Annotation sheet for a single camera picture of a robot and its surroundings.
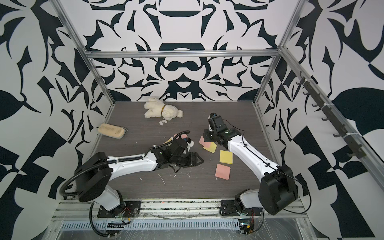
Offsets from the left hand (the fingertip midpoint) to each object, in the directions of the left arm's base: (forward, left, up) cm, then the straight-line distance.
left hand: (200, 158), depth 79 cm
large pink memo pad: (-4, -13, -10) cm, 17 cm away
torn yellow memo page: (+12, -9, -11) cm, 19 cm away
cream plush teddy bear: (+39, +28, -3) cm, 48 cm away
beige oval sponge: (+25, +55, -8) cm, 60 cm away
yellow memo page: (+5, -16, -11) cm, 20 cm away
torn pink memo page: (+14, -5, -10) cm, 18 cm away
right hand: (+14, -4, +4) cm, 15 cm away
